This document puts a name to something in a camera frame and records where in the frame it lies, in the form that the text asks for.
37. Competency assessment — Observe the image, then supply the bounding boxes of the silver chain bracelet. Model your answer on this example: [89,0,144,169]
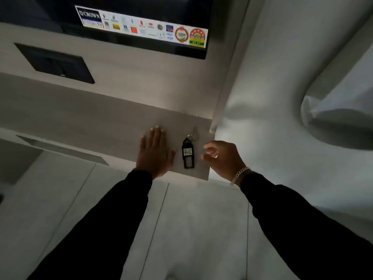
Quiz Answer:
[230,166,251,187]

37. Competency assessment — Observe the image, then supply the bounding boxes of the person's left forearm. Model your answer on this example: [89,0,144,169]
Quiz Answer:
[27,169,153,280]

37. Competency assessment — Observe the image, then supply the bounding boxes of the silver key with black tag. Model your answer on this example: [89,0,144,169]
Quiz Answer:
[181,126,200,170]

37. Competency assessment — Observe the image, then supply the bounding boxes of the grey wooden shelf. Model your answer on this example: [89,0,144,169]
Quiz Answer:
[0,72,215,182]

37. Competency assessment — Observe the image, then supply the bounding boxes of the person's right hand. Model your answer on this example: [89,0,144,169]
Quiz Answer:
[201,140,251,183]

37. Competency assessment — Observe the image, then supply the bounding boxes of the black wall socket plate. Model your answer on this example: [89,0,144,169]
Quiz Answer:
[14,42,96,85]

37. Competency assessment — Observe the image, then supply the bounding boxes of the person's left hand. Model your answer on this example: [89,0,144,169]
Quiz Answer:
[134,126,176,180]

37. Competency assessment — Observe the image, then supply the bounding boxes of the person's right forearm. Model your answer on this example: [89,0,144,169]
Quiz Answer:
[240,171,373,280]

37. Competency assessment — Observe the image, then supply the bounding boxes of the white sticker strip with logos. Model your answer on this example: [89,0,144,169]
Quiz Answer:
[75,5,209,49]

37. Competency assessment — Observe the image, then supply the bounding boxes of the black television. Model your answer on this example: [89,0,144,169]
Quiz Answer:
[0,0,215,60]

